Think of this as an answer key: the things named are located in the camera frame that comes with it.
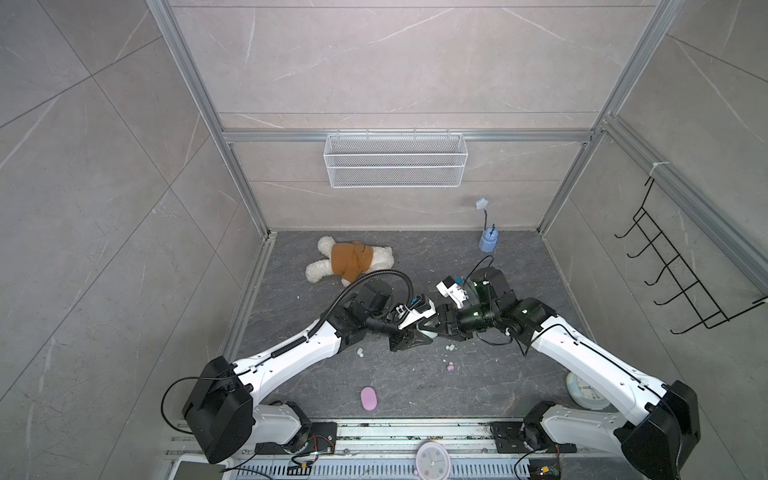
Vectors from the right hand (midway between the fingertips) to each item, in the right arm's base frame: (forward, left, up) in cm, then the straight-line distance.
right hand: (425, 328), depth 71 cm
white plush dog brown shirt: (+32, +23, -12) cm, 41 cm away
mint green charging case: (-1, 0, +3) cm, 3 cm away
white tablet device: (-25, +53, -15) cm, 61 cm away
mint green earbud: (+2, +18, -20) cm, 27 cm away
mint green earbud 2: (+3, -9, -20) cm, 22 cm away
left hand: (+1, -1, -2) cm, 2 cm away
